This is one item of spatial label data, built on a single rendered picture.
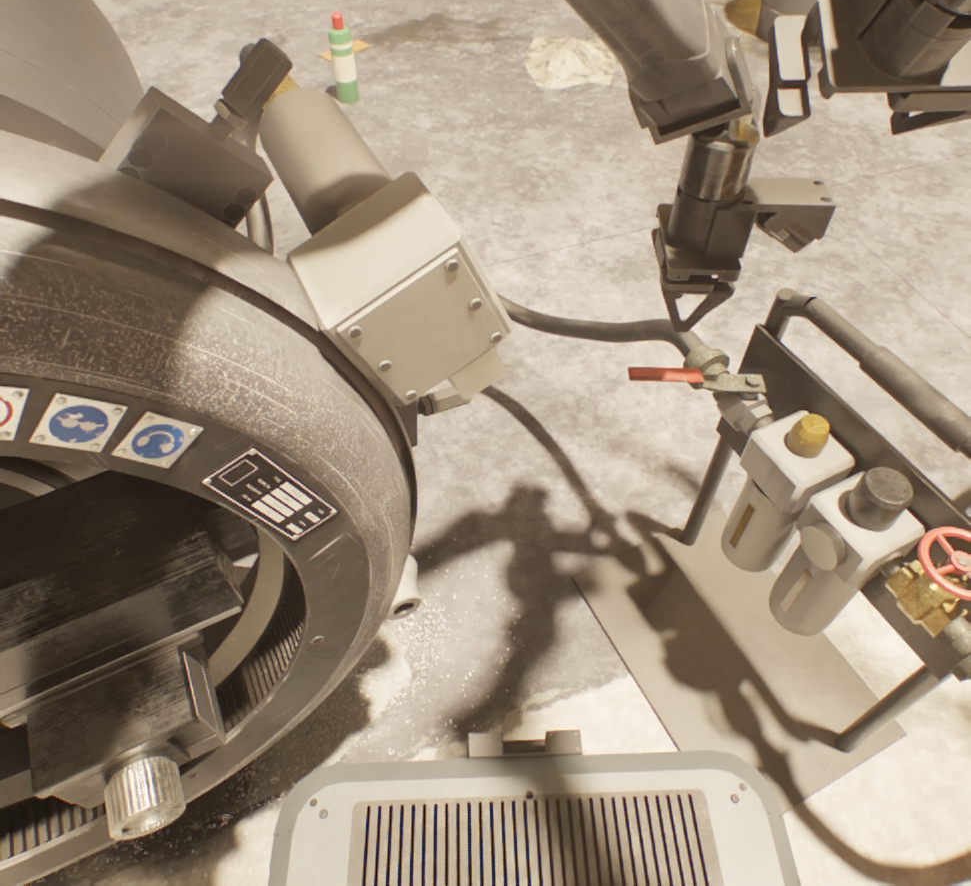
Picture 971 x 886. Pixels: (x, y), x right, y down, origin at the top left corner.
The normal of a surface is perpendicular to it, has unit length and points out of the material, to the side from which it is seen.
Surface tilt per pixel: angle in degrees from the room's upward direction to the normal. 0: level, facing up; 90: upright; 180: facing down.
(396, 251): 23
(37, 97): 46
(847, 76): 30
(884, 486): 0
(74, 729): 2
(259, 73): 68
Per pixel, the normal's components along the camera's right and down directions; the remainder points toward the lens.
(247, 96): 0.09, 0.45
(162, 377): 0.61, 0.46
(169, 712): -0.04, -0.64
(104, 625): 0.44, 0.68
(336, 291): -0.35, -0.47
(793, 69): 0.01, -0.19
